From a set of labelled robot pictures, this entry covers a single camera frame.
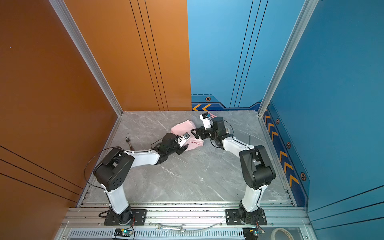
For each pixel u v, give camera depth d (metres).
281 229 0.69
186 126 1.03
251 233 0.70
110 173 0.50
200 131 0.81
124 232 0.71
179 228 0.71
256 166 0.49
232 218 0.72
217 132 0.74
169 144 0.75
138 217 0.74
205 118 0.81
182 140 0.81
